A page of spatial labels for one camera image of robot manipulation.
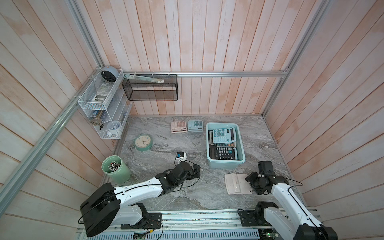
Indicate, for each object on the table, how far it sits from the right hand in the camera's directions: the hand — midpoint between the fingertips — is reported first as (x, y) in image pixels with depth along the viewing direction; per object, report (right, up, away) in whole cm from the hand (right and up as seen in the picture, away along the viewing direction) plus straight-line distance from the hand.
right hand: (248, 179), depth 87 cm
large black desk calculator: (-21, +25, +10) cm, 34 cm away
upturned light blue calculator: (-12, +25, +8) cm, 29 cm away
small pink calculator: (-43, +31, +24) cm, 58 cm away
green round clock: (-67, +21, +14) cm, 71 cm away
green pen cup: (-72, +9, -13) cm, 74 cm away
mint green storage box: (-13, +9, -1) cm, 16 cm away
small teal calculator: (-30, +32, +24) cm, 51 cm away
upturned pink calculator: (-8, -1, -4) cm, 9 cm away
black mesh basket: (-70, +59, +21) cm, 93 cm away
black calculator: (-15, +16, +3) cm, 22 cm away
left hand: (-33, +7, -4) cm, 34 cm away
